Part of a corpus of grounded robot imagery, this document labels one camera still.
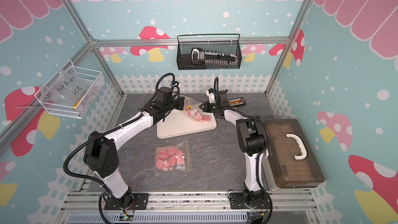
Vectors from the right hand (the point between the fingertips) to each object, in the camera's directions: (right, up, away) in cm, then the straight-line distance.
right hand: (199, 105), depth 98 cm
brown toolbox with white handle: (+42, -25, -31) cm, 58 cm away
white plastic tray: (-14, -11, +5) cm, 19 cm away
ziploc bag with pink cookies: (-4, 0, -7) cm, 8 cm away
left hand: (-8, +3, -11) cm, 14 cm away
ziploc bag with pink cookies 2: (-14, -29, -11) cm, 34 cm away
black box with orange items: (+27, +3, +15) cm, 31 cm away
